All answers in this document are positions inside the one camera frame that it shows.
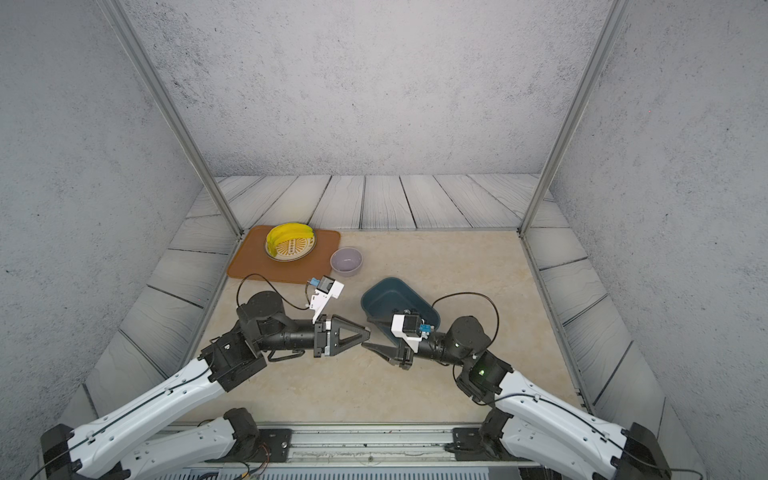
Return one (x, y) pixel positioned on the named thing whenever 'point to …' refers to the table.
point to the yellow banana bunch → (280, 233)
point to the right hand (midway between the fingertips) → (370, 333)
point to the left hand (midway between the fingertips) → (366, 343)
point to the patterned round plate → (292, 250)
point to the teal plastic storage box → (386, 297)
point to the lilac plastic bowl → (346, 261)
